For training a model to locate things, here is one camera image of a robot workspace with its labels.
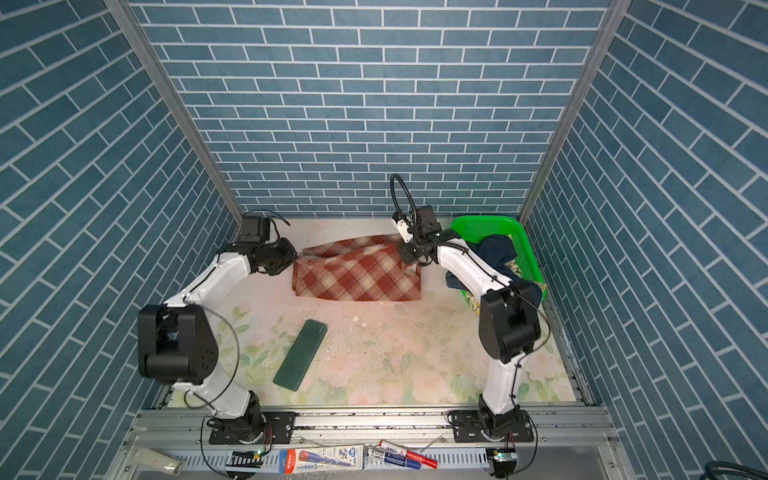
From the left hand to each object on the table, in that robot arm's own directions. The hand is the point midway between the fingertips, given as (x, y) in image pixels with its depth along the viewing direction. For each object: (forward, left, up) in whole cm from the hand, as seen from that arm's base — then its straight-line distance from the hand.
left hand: (300, 252), depth 92 cm
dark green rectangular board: (-29, -2, -13) cm, 32 cm away
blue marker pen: (-52, -30, -13) cm, 62 cm away
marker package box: (-52, -12, -14) cm, 55 cm away
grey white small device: (-51, +24, -12) cm, 58 cm away
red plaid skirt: (-2, -20, -6) cm, 21 cm away
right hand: (+2, -32, +2) cm, 32 cm away
